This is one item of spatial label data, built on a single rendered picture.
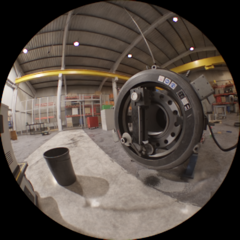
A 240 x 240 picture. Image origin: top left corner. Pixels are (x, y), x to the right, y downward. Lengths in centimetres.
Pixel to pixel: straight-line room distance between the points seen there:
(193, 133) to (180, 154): 13
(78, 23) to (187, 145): 835
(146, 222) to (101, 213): 32
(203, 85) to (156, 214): 80
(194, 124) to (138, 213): 65
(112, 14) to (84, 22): 217
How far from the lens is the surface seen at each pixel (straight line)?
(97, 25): 812
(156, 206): 73
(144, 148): 61
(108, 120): 432
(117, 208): 72
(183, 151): 48
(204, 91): 48
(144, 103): 44
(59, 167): 85
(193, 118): 43
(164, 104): 59
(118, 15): 796
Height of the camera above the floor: 65
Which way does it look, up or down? 2 degrees down
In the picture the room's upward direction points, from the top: 5 degrees counter-clockwise
